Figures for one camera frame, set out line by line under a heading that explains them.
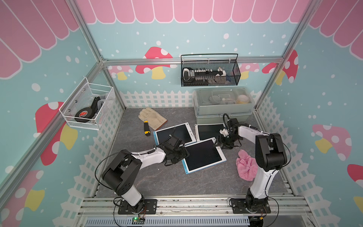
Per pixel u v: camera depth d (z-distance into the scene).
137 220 0.73
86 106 0.73
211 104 0.99
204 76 0.88
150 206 0.74
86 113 0.69
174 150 0.74
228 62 0.90
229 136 0.85
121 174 0.46
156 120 1.12
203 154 0.99
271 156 0.51
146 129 1.06
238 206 0.74
